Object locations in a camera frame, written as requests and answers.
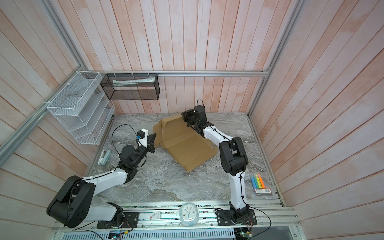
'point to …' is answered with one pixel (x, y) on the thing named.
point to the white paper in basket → (121, 82)
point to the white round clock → (189, 214)
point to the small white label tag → (154, 215)
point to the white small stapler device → (104, 157)
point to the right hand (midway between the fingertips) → (178, 111)
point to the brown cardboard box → (186, 146)
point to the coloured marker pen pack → (260, 188)
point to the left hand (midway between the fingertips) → (156, 135)
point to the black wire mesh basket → (131, 86)
